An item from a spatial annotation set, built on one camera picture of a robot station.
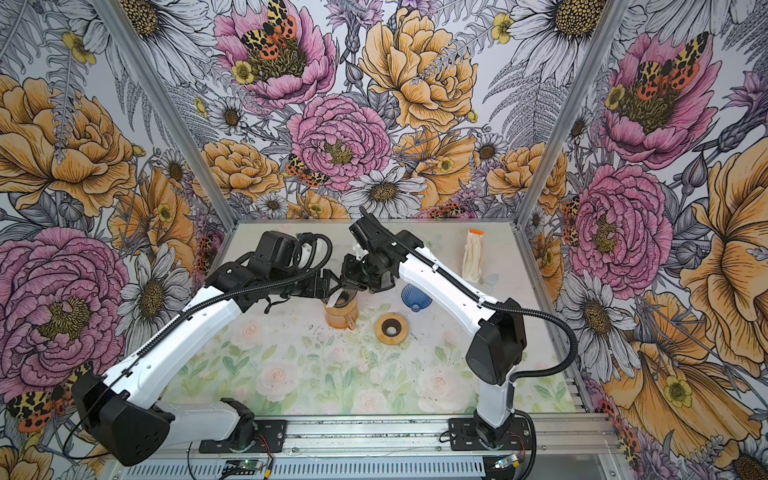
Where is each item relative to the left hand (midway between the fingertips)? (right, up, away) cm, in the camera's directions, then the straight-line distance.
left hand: (326, 292), depth 75 cm
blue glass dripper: (+23, -4, +16) cm, 28 cm away
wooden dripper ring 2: (+16, -16, +13) cm, 26 cm away
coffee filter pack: (+43, +8, +27) cm, 51 cm away
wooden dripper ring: (+3, -7, +12) cm, 14 cm away
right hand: (+4, 0, 0) cm, 4 cm away
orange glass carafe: (+1, -11, +18) cm, 22 cm away
